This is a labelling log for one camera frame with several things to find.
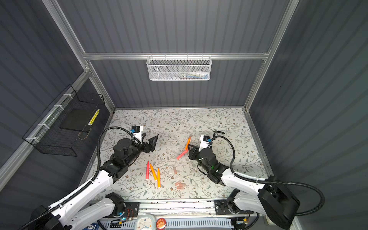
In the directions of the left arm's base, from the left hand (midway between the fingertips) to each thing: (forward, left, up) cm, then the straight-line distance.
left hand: (151, 135), depth 77 cm
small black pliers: (+15, -44, -21) cm, 51 cm away
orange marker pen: (+7, -21, -22) cm, 31 cm away
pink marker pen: (0, -16, -24) cm, 29 cm away
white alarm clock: (-37, +3, -20) cm, 42 cm away
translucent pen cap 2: (-21, -15, -22) cm, 34 cm away
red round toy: (-38, -5, -22) cm, 44 cm away
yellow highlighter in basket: (+10, +32, +5) cm, 34 cm away
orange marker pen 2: (-12, +2, -23) cm, 25 cm away
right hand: (-4, -21, -7) cm, 22 cm away
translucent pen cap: (-12, -12, -22) cm, 28 cm away
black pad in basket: (+8, +39, +7) cm, 40 cm away
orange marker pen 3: (-16, -2, -22) cm, 27 cm away
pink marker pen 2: (-10, +5, -22) cm, 25 cm away
